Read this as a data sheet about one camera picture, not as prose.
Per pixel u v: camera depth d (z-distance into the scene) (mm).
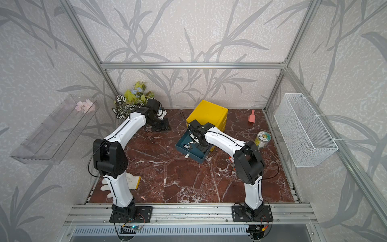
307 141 597
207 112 889
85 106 769
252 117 1118
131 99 919
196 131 704
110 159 501
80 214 754
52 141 666
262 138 935
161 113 843
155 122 768
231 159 935
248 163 488
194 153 812
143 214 735
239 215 730
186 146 907
